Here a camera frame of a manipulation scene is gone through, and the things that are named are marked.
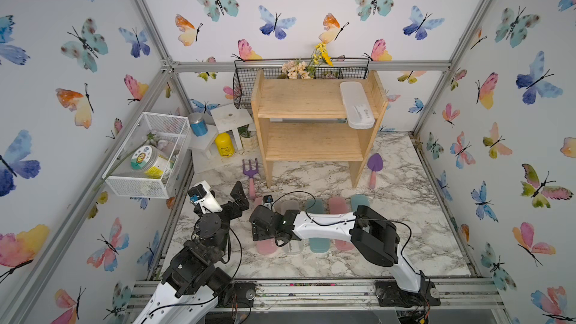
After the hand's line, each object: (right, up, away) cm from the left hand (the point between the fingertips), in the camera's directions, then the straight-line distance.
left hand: (230, 186), depth 68 cm
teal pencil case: (+28, -24, +15) cm, 40 cm away
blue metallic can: (-21, +22, +26) cm, 40 cm away
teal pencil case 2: (+47, -10, +28) cm, 56 cm away
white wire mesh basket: (-23, +16, +9) cm, 29 cm away
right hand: (+6, -18, +17) cm, 25 cm away
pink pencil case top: (+9, -23, +12) cm, 28 cm away
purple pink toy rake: (-1, +1, +36) cm, 36 cm away
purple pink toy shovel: (+58, +6, +42) cm, 72 cm away
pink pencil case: (+38, -12, +28) cm, 48 cm away
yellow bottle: (-12, +14, +34) cm, 39 cm away
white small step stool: (-11, +25, +28) cm, 39 cm away
